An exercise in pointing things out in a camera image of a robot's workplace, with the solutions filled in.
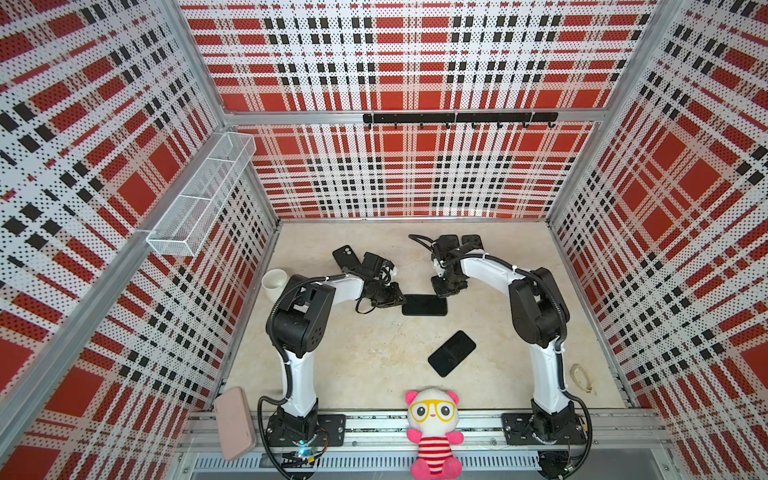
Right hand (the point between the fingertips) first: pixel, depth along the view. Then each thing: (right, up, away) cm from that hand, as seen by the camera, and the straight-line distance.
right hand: (445, 299), depth 97 cm
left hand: (-14, -1, -1) cm, 14 cm away
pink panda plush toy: (-7, -23, -28) cm, 37 cm away
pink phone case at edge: (-56, -27, -23) cm, 67 cm away
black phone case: (-36, +14, +14) cm, 41 cm away
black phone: (+12, +20, +13) cm, 27 cm away
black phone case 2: (-7, -2, -1) cm, 7 cm away
